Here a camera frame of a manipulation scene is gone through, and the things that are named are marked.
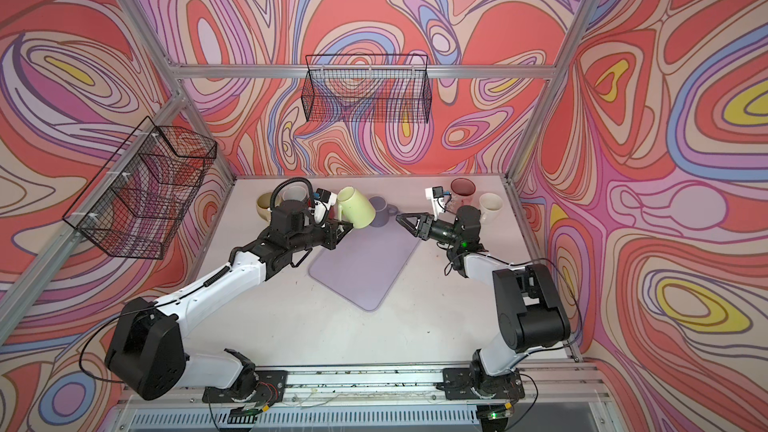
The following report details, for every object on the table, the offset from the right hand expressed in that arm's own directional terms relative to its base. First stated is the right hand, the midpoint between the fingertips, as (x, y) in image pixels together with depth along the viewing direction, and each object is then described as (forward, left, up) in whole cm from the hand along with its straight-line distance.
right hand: (400, 224), depth 82 cm
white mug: (+14, -31, -10) cm, 36 cm away
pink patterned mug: (+20, -23, -9) cm, 31 cm away
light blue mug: (+21, +36, -8) cm, 42 cm away
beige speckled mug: (+18, +46, -11) cm, 51 cm away
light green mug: (0, +12, +7) cm, 14 cm away
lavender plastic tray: (-1, +11, -19) cm, 22 cm away
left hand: (-1, +13, +2) cm, 13 cm away
